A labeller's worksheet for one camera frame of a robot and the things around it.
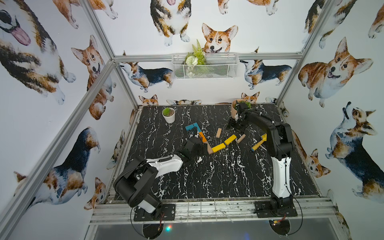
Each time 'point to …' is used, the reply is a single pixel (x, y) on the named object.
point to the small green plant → (166, 111)
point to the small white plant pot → (170, 118)
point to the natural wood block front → (210, 149)
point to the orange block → (203, 138)
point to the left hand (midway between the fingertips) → (202, 142)
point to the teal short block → (189, 127)
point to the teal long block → (196, 125)
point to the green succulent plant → (248, 104)
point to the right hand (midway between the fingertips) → (228, 128)
